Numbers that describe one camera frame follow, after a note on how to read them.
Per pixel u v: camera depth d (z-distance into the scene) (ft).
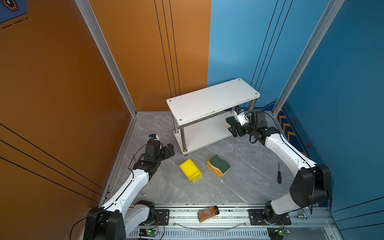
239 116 2.48
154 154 2.13
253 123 2.22
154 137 2.44
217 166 2.71
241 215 2.48
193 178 2.58
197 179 2.71
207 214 2.33
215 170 2.75
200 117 2.37
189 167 2.60
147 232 2.33
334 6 2.28
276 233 2.32
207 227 2.34
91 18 2.38
